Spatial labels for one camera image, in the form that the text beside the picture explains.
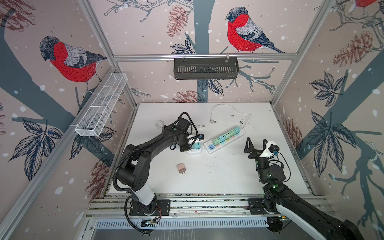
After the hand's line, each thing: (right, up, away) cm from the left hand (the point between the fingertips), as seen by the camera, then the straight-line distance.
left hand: (189, 143), depth 89 cm
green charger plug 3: (+28, +5, +6) cm, 29 cm away
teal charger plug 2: (+31, +7, +7) cm, 33 cm away
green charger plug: (+16, +1, +1) cm, 17 cm away
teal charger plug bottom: (+21, +3, +3) cm, 21 cm away
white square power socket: (+5, -5, +3) cm, 7 cm away
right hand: (+34, +4, -14) cm, 37 cm away
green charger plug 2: (+24, +4, +4) cm, 25 cm away
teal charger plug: (+6, -2, +1) cm, 6 cm away
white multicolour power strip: (+13, -3, +4) cm, 13 cm away
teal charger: (+4, -2, -1) cm, 4 cm away
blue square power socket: (-24, +11, +21) cm, 33 cm away
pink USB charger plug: (-5, -14, -4) cm, 15 cm away
